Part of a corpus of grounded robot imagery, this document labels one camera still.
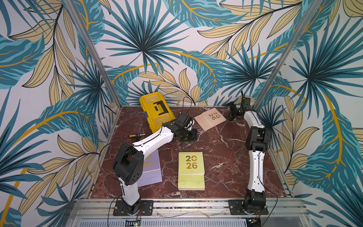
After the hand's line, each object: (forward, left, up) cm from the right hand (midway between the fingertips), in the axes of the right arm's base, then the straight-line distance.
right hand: (224, 108), depth 112 cm
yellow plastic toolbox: (-11, +50, +11) cm, 53 cm away
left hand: (-33, +25, +9) cm, 43 cm away
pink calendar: (-7, +12, -3) cm, 14 cm away
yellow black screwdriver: (-20, +66, -4) cm, 70 cm away
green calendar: (-48, +29, -1) cm, 56 cm away
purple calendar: (-45, +53, -5) cm, 70 cm away
